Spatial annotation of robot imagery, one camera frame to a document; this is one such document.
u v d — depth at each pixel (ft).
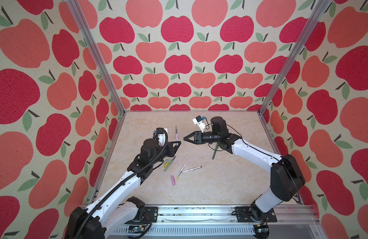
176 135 2.45
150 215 2.43
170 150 2.22
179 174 2.90
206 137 2.36
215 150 3.23
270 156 1.62
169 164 3.03
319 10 2.31
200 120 2.41
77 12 2.32
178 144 2.45
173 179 2.82
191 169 2.96
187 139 2.48
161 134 2.17
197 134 2.31
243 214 2.38
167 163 3.05
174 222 2.40
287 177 1.53
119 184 1.61
